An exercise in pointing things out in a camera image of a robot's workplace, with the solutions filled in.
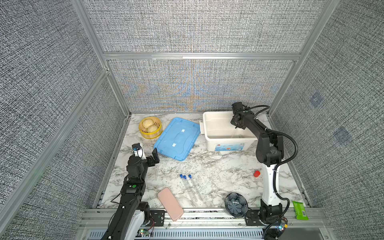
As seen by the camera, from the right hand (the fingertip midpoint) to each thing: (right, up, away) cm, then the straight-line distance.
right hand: (238, 122), depth 105 cm
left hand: (-57, -16, -23) cm, 63 cm away
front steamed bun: (-60, -4, -2) cm, 60 cm away
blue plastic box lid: (-43, -11, -1) cm, 44 cm away
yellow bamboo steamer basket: (-59, -9, -2) cm, 60 cm away
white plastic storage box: (-12, -9, 0) cm, 15 cm away
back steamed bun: (-64, 0, +1) cm, 64 cm away
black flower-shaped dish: (-10, -43, -29) cm, 52 cm away
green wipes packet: (+21, -45, -30) cm, 58 cm away
